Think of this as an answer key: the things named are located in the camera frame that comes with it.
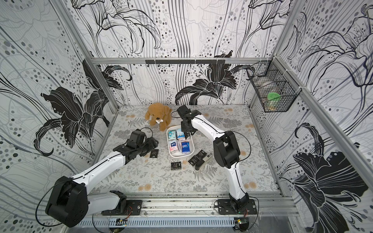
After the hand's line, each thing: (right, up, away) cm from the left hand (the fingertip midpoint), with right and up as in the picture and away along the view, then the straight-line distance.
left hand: (157, 146), depth 87 cm
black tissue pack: (-3, -5, +4) cm, 7 cm away
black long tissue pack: (+25, -7, +2) cm, 26 cm away
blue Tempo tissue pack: (+17, -1, +2) cm, 17 cm away
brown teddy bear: (-1, +20, +6) cm, 21 cm away
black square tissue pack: (+12, -11, -1) cm, 16 cm away
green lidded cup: (+67, +27, -7) cm, 72 cm away
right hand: (+20, +11, +10) cm, 25 cm away
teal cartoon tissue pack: (+8, +6, +9) cm, 13 cm away
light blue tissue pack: (+13, +7, +9) cm, 17 cm away
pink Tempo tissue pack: (+9, -1, +4) cm, 10 cm away
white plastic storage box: (+12, -1, +6) cm, 14 cm away
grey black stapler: (+27, -9, -2) cm, 29 cm away
